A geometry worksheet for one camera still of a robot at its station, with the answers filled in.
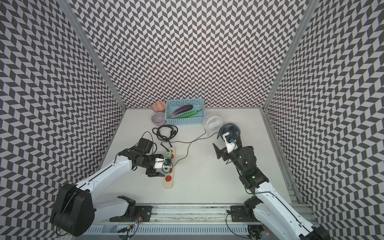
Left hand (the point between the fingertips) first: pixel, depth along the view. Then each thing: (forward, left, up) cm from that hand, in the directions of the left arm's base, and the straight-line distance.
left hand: (161, 166), depth 83 cm
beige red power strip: (-5, -4, -3) cm, 8 cm away
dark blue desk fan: (+22, -41, +7) cm, 47 cm away
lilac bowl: (+37, +9, -2) cm, 38 cm away
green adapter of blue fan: (-4, -6, +14) cm, 16 cm away
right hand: (+7, -33, +14) cm, 37 cm away
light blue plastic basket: (+53, +1, -4) cm, 53 cm away
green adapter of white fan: (+6, -3, +1) cm, 7 cm away
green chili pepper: (+40, -13, -1) cm, 42 cm away
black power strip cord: (+27, +9, -3) cm, 29 cm away
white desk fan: (+27, -30, +5) cm, 41 cm away
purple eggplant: (+45, -10, 0) cm, 46 cm away
